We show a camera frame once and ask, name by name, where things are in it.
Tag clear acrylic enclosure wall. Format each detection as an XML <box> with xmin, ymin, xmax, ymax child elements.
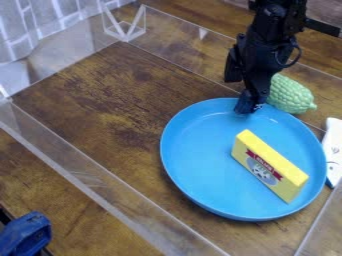
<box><xmin>0</xmin><ymin>0</ymin><xmax>327</xmax><ymax>256</ymax></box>

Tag yellow butter box toy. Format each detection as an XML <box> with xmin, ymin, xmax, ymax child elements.
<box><xmin>231</xmin><ymin>129</ymin><xmax>310</xmax><ymax>203</ymax></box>

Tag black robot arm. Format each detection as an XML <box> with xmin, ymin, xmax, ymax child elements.
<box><xmin>224</xmin><ymin>0</ymin><xmax>306</xmax><ymax>114</ymax></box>

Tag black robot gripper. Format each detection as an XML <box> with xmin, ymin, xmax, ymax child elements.
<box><xmin>224</xmin><ymin>26</ymin><xmax>300</xmax><ymax>114</ymax></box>

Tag white toy at right edge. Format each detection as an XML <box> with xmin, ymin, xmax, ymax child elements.
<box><xmin>322</xmin><ymin>117</ymin><xmax>342</xmax><ymax>188</ymax></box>

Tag blue clamp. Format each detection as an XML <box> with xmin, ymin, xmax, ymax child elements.
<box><xmin>0</xmin><ymin>211</ymin><xmax>52</xmax><ymax>256</ymax></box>

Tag green bumpy bitter gourd toy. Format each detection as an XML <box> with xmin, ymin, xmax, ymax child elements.
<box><xmin>267</xmin><ymin>74</ymin><xmax>316</xmax><ymax>114</ymax></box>

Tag blue round plastic tray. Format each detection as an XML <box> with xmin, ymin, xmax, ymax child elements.
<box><xmin>160</xmin><ymin>98</ymin><xmax>326</xmax><ymax>221</ymax></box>

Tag grey checked curtain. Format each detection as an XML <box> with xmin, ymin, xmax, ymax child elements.
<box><xmin>0</xmin><ymin>0</ymin><xmax>136</xmax><ymax>66</ymax></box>

